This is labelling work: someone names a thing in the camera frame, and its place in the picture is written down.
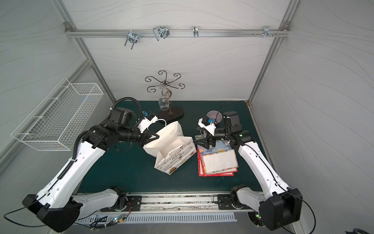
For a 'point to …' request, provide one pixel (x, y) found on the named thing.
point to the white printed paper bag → (170, 148)
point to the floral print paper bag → (221, 157)
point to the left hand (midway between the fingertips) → (157, 136)
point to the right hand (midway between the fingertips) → (197, 133)
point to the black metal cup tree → (171, 113)
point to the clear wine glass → (163, 102)
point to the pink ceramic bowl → (215, 115)
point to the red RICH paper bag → (205, 173)
